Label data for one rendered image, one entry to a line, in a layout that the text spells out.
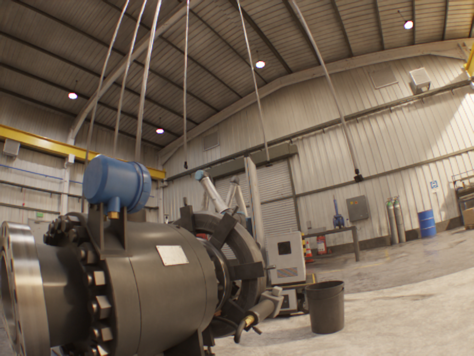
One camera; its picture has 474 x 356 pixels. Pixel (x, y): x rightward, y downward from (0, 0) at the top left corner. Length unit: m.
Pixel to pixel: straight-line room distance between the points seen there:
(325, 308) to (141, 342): 1.36
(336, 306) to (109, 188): 1.63
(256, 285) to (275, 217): 9.06
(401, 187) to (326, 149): 3.41
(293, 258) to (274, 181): 8.22
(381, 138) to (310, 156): 3.08
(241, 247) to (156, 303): 0.62
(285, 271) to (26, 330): 2.16
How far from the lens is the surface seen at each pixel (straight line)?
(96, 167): 0.72
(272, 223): 10.28
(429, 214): 8.69
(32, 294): 0.65
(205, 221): 1.34
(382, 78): 11.08
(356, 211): 9.17
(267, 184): 10.57
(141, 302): 0.72
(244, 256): 1.23
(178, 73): 11.09
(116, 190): 0.70
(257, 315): 1.04
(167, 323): 0.83
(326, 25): 10.24
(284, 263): 2.39
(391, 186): 9.45
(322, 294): 1.81
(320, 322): 1.89
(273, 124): 11.30
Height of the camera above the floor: 0.74
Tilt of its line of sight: 17 degrees up
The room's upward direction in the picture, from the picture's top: 6 degrees counter-clockwise
